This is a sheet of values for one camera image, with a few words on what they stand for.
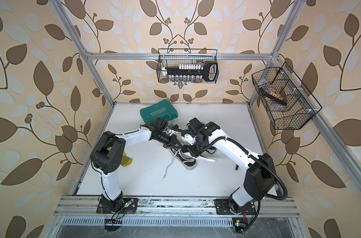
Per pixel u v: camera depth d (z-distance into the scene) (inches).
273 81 34.7
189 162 33.1
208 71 33.3
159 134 31.0
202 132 22.1
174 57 35.9
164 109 43.8
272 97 29.0
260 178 16.4
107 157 20.0
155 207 29.7
